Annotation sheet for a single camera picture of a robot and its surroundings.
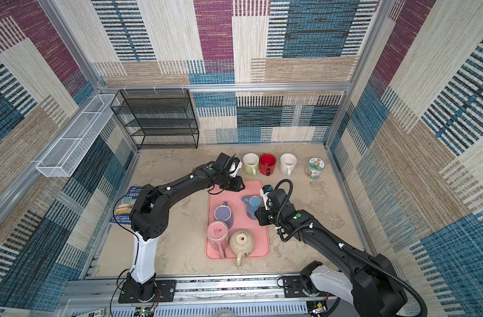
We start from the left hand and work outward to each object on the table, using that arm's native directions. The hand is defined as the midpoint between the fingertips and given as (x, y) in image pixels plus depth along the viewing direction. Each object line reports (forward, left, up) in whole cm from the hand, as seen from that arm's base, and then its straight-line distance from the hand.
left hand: (244, 184), depth 93 cm
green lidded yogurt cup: (+11, -36, 0) cm, 38 cm away
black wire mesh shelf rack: (+39, +47, +8) cm, 62 cm away
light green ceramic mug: (+16, -4, -3) cm, 16 cm away
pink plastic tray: (-12, +2, -11) cm, 17 cm away
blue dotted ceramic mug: (-11, -3, +2) cm, 11 cm away
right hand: (-16, -5, 0) cm, 17 cm away
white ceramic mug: (+13, -22, -1) cm, 26 cm away
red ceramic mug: (+17, -12, -5) cm, 21 cm away
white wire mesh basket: (-3, +65, +24) cm, 69 cm away
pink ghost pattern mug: (-25, +10, +2) cm, 27 cm away
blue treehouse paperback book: (-10, +56, -7) cm, 57 cm away
